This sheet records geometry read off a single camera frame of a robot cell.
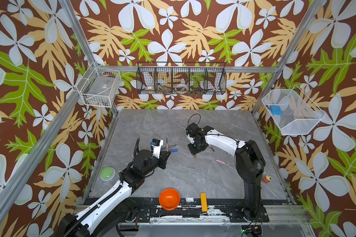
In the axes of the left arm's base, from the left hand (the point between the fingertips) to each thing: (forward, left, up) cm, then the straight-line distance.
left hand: (168, 150), depth 78 cm
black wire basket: (+48, -7, +13) cm, 50 cm away
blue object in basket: (+23, -63, +8) cm, 68 cm away
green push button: (-5, +38, -20) cm, 43 cm away
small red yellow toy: (-11, -55, -12) cm, 57 cm away
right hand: (+8, -15, -14) cm, 21 cm away
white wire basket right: (+15, -70, +12) cm, 73 cm away
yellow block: (-20, -19, -17) cm, 33 cm away
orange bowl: (-20, 0, -17) cm, 26 cm away
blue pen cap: (+10, -3, -19) cm, 21 cm away
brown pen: (+1, +1, +5) cm, 5 cm away
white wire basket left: (+35, +43, +16) cm, 57 cm away
